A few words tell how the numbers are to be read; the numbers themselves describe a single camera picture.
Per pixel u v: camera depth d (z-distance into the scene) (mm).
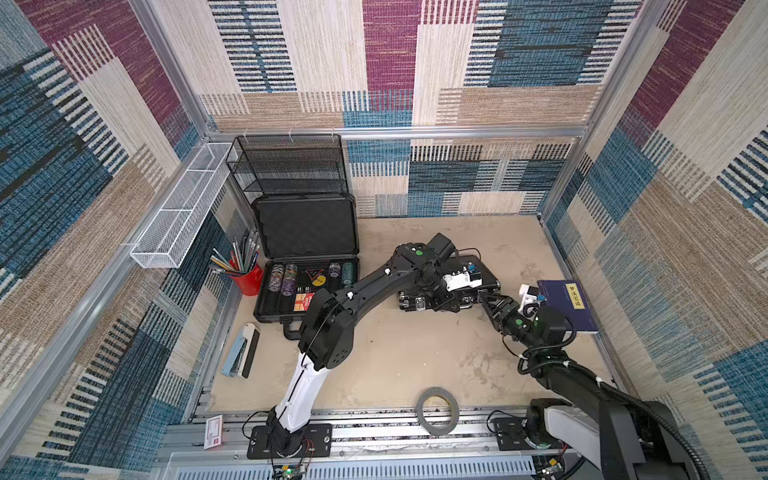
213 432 744
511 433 727
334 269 1019
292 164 1003
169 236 715
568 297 970
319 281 1017
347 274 1017
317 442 729
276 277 992
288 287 986
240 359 844
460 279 749
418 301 837
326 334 520
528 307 764
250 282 957
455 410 751
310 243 1012
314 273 1030
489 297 847
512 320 752
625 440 421
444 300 740
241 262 966
